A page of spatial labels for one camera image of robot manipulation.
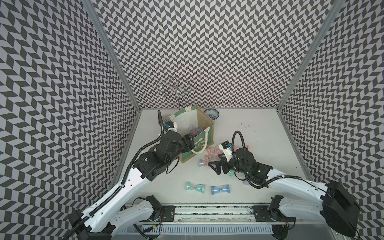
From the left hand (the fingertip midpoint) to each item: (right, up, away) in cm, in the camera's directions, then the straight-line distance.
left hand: (188, 139), depth 70 cm
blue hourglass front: (+19, -27, +9) cm, 35 cm away
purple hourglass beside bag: (+7, -16, +18) cm, 25 cm away
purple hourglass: (0, +4, +29) cm, 29 cm away
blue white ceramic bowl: (+15, +15, +43) cm, 48 cm away
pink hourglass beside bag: (+13, -12, +23) cm, 29 cm away
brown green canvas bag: (+1, +9, +26) cm, 28 cm away
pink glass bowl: (-15, +11, +16) cm, 24 cm away
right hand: (+13, -13, +8) cm, 20 cm away
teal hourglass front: (+5, -27, +9) cm, 29 cm away
